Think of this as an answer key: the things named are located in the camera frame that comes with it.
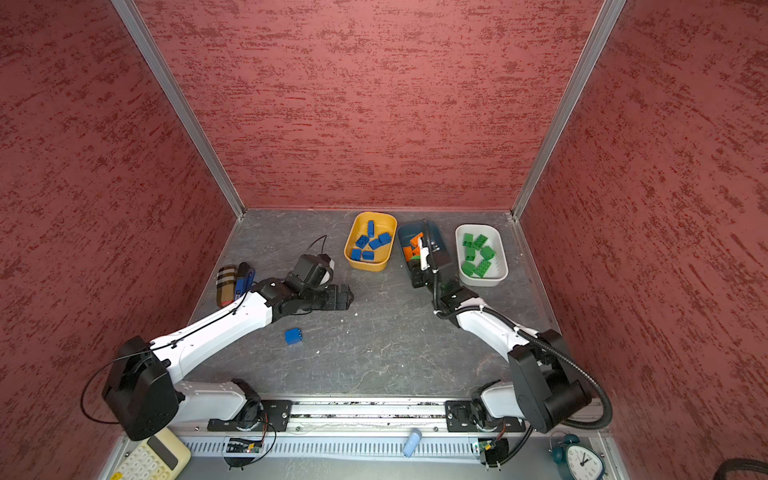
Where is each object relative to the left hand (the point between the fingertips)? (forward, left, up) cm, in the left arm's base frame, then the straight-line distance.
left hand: (338, 303), depth 83 cm
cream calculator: (-35, +38, -10) cm, 52 cm away
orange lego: (+31, -24, -10) cm, 40 cm away
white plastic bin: (+19, -53, -11) cm, 57 cm away
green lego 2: (+25, -49, -8) cm, 56 cm away
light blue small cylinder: (-32, -21, -8) cm, 39 cm away
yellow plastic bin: (+32, -7, -10) cm, 34 cm away
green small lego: (+32, -43, -9) cm, 55 cm away
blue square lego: (+32, -12, -9) cm, 35 cm away
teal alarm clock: (-35, -59, -7) cm, 69 cm away
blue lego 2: (+26, -2, -12) cm, 29 cm away
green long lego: (+20, -47, -10) cm, 52 cm away
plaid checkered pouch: (+13, +40, -9) cm, 43 cm away
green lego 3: (+25, -44, -9) cm, 51 cm away
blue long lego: (+39, -6, -12) cm, 41 cm away
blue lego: (+30, -8, -10) cm, 33 cm away
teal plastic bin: (+6, -28, +16) cm, 33 cm away
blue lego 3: (-6, +14, -11) cm, 19 cm away
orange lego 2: (+26, -21, -11) cm, 35 cm away
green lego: (+31, -48, -9) cm, 58 cm away
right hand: (+12, -22, +2) cm, 25 cm away
